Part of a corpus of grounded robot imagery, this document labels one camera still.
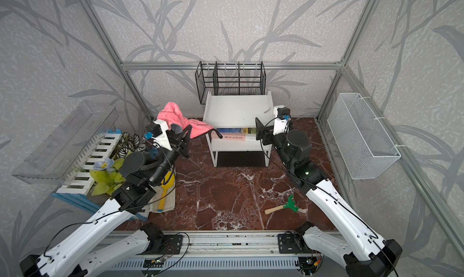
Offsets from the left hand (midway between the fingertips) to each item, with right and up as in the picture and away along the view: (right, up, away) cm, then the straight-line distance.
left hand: (190, 126), depth 59 cm
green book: (+23, -1, +27) cm, 35 cm away
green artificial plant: (-36, -19, +11) cm, 42 cm away
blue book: (+11, -1, +26) cm, 28 cm away
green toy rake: (+40, -36, +26) cm, 60 cm away
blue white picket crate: (-41, -22, +4) cm, 47 cm away
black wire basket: (+10, +30, +44) cm, 54 cm away
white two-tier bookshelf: (+14, +5, +16) cm, 22 cm away
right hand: (+26, +4, +6) cm, 27 cm away
